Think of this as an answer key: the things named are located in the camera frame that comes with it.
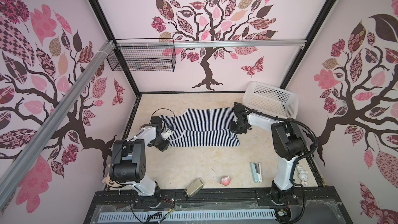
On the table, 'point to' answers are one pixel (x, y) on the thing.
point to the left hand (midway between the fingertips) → (161, 148)
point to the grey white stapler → (257, 171)
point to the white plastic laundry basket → (270, 99)
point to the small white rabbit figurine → (302, 176)
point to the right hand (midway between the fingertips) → (231, 129)
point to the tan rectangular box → (194, 188)
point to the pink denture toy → (225, 181)
